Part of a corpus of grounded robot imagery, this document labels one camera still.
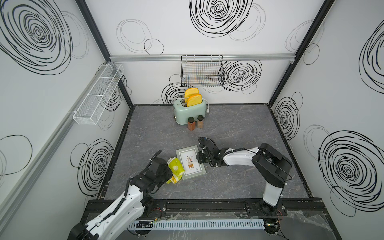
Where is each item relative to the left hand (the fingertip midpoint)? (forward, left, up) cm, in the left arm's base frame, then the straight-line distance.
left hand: (172, 172), depth 83 cm
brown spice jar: (+33, -15, +5) cm, 36 cm away
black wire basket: (+98, -17, +3) cm, 100 cm away
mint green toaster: (+37, -3, +9) cm, 38 cm away
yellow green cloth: (+1, -2, +1) cm, 3 cm away
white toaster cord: (+47, -21, +2) cm, 52 cm away
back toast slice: (+48, -8, +19) cm, 52 cm away
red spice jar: (+31, -9, +5) cm, 33 cm away
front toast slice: (+41, -11, +17) cm, 46 cm away
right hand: (+10, -14, -3) cm, 18 cm away
